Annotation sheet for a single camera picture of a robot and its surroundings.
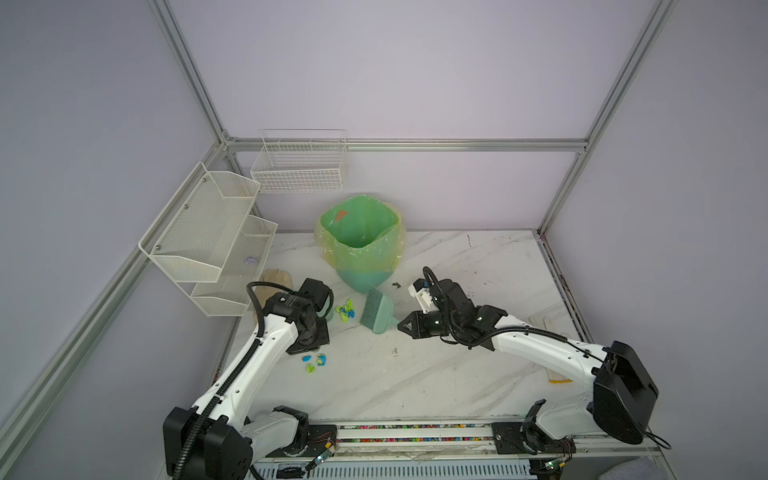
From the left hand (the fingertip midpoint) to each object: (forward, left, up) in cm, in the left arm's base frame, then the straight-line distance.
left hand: (311, 347), depth 76 cm
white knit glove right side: (+14, -70, -13) cm, 73 cm away
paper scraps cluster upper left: (+18, -6, -13) cm, 23 cm away
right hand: (+4, -22, +3) cm, 23 cm away
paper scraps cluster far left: (+1, 0, -12) cm, 13 cm away
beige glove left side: (+31, +20, -12) cm, 39 cm away
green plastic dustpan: (+3, -6, +16) cm, 17 cm away
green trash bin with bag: (+43, -10, -5) cm, 45 cm away
